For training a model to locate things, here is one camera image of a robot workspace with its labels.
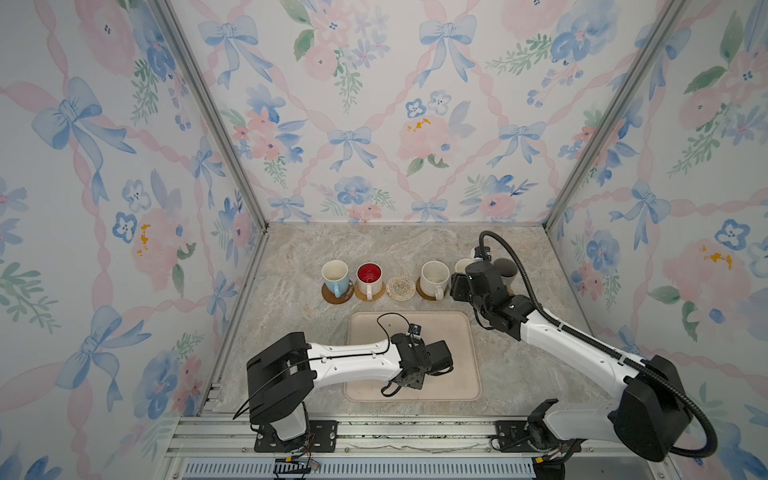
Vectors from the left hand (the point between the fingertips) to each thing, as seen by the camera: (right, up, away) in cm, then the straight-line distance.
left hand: (410, 373), depth 80 cm
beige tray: (+14, -4, +3) cm, 15 cm away
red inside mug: (-12, +25, +19) cm, 34 cm away
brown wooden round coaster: (+6, +18, +18) cm, 27 cm away
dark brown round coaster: (-25, +18, +16) cm, 35 cm away
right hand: (+14, +26, +4) cm, 30 cm away
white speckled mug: (+9, +24, +21) cm, 33 cm away
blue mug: (-22, +25, +13) cm, 36 cm away
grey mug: (+32, +27, +15) cm, 45 cm away
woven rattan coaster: (-11, +17, +18) cm, 27 cm away
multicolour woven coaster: (-2, +20, +21) cm, 29 cm away
